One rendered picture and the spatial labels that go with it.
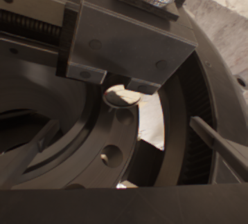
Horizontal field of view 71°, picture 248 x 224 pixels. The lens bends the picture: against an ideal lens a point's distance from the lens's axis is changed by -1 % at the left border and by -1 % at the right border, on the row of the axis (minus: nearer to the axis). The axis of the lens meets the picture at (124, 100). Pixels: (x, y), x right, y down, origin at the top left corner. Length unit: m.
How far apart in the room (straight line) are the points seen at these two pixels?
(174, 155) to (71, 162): 0.14
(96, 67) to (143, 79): 0.05
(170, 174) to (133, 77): 0.13
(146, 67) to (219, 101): 0.13
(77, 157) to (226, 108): 0.21
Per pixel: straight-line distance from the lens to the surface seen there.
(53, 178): 0.26
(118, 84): 0.23
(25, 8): 0.23
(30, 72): 0.48
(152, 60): 0.16
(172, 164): 0.24
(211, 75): 0.29
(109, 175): 0.27
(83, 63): 0.16
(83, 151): 0.27
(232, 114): 0.26
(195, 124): 0.16
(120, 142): 0.29
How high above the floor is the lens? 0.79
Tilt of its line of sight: 22 degrees down
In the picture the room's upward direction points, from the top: 153 degrees clockwise
